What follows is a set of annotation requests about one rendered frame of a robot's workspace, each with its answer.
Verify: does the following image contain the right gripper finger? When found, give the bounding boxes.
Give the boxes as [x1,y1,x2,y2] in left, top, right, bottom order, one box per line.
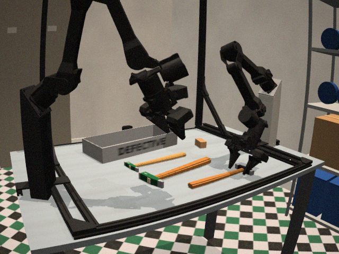
[146,115,170,133]
[167,124,185,140]

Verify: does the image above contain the orange rectangular block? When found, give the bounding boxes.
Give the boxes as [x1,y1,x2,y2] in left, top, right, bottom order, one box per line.
[195,138,207,148]

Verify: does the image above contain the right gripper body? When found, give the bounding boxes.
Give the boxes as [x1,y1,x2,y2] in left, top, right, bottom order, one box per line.
[139,87,193,129]

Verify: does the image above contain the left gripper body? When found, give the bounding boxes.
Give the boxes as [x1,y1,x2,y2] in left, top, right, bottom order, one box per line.
[225,130,269,163]

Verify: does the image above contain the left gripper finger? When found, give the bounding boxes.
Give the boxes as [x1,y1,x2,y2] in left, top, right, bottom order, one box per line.
[243,155,262,175]
[228,147,240,169]

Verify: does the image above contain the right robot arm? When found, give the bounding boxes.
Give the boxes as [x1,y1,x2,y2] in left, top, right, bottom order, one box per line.
[29,0,189,112]

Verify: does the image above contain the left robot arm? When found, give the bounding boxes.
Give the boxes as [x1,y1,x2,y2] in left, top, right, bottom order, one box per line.
[220,41,277,149]

